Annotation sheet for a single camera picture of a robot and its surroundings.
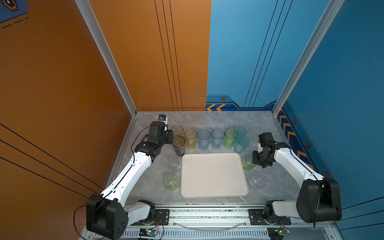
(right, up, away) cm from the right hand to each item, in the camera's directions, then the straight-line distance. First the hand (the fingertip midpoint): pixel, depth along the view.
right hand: (254, 161), depth 86 cm
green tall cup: (-10, +14, +16) cm, 23 cm away
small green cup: (-2, -3, +3) cm, 5 cm away
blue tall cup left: (-29, +14, +8) cm, 33 cm away
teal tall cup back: (-4, +18, +9) cm, 20 cm away
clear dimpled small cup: (-47, -3, +4) cm, 48 cm away
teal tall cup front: (-7, +10, +3) cm, 12 cm away
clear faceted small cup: (+2, -11, -2) cm, 12 cm away
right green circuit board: (+5, -30, -16) cm, 35 cm away
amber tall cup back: (-46, +18, +7) cm, 50 cm away
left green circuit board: (-57, -30, -16) cm, 67 cm away
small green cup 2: (-49, -11, -2) cm, 50 cm away
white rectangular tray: (-24, -9, 0) cm, 26 cm away
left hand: (-49, +19, -5) cm, 53 cm away
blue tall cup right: (-21, +14, +7) cm, 26 cm away
